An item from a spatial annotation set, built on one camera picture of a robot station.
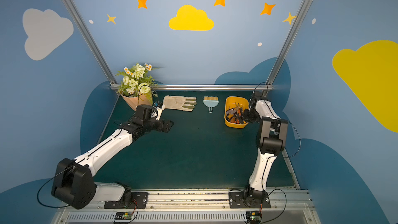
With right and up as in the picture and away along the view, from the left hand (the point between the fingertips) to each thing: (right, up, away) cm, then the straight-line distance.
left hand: (166, 118), depth 86 cm
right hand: (+51, -1, +14) cm, 53 cm away
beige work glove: (+8, +9, +29) cm, 32 cm away
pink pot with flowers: (-18, +17, +3) cm, 25 cm away
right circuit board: (+45, -47, -13) cm, 66 cm away
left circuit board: (-17, -45, -14) cm, 51 cm away
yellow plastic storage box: (+44, +6, +26) cm, 51 cm away
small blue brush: (+27, +10, +31) cm, 42 cm away
